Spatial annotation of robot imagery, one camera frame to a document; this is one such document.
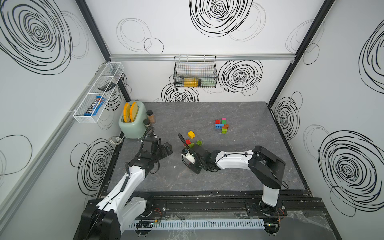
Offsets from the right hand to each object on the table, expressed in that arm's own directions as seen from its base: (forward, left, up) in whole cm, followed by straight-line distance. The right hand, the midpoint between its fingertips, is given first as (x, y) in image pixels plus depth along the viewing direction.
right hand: (191, 163), depth 88 cm
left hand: (+5, +15, +10) cm, 18 cm away
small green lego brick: (+23, -22, +1) cm, 32 cm away
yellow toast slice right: (+23, +35, +20) cm, 47 cm away
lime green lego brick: (+14, -4, +1) cm, 14 cm away
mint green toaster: (+16, +34, +11) cm, 39 cm away
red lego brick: (+31, -18, +1) cm, 36 cm away
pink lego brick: (+34, -23, +1) cm, 41 cm away
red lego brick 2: (+14, +3, +1) cm, 14 cm away
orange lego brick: (+26, -23, +2) cm, 35 cm away
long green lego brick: (+11, 0, +2) cm, 12 cm away
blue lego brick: (+28, -19, +1) cm, 33 cm away
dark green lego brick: (+31, -23, +1) cm, 39 cm away
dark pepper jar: (+24, +31, +8) cm, 40 cm away
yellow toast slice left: (+21, +38, +21) cm, 49 cm away
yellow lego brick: (+20, +1, +2) cm, 20 cm away
